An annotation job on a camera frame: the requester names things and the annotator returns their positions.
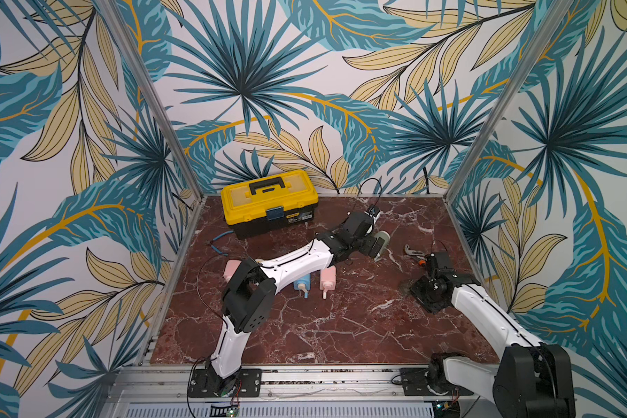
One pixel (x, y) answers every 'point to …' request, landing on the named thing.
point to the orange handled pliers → (417, 254)
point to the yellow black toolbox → (268, 201)
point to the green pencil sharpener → (386, 236)
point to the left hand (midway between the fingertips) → (368, 235)
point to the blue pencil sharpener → (303, 284)
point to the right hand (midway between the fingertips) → (414, 294)
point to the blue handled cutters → (218, 237)
